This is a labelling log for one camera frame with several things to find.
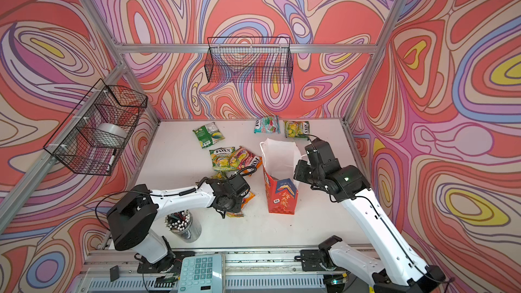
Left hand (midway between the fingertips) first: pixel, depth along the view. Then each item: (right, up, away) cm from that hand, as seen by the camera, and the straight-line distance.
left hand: (240, 206), depth 86 cm
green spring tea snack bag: (-11, +19, +13) cm, 26 cm away
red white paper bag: (+16, +22, -7) cm, 28 cm away
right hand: (+22, +16, -15) cm, 31 cm away
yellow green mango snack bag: (-11, +12, +8) cm, 18 cm away
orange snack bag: (-1, +19, +12) cm, 23 cm away
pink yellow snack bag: (+3, +7, -12) cm, 14 cm away
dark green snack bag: (-21, +32, +25) cm, 45 cm away
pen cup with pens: (-17, +1, -20) cm, 26 cm away
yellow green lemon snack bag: (+29, +35, +25) cm, 51 cm away
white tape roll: (-46, +33, -13) cm, 58 cm away
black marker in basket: (-45, +21, -14) cm, 52 cm away
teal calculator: (-11, -18, -17) cm, 27 cm away
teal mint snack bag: (+12, +37, +28) cm, 48 cm away
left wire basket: (-54, +30, -13) cm, 63 cm away
